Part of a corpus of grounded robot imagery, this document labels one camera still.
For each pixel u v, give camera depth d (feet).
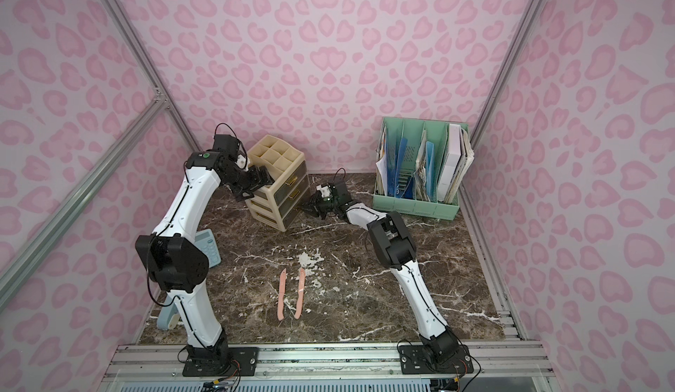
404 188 3.22
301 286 2.85
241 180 2.36
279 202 2.92
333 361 2.46
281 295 2.80
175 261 1.66
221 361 2.17
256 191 2.59
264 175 2.59
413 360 2.37
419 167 3.05
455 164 3.11
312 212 3.20
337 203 2.94
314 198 3.12
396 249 2.18
